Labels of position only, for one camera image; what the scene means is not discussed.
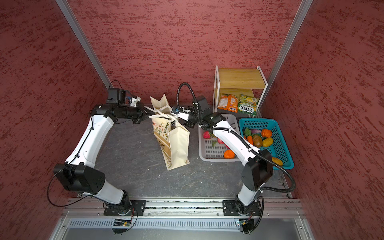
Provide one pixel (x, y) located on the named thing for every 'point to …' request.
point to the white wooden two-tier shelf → (238, 90)
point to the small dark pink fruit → (206, 135)
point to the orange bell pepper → (266, 133)
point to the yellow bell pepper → (267, 142)
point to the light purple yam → (254, 131)
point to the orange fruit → (229, 154)
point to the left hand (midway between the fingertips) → (154, 116)
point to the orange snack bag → (228, 102)
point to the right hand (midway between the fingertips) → (181, 116)
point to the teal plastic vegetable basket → (279, 149)
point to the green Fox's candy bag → (247, 104)
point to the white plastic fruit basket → (210, 149)
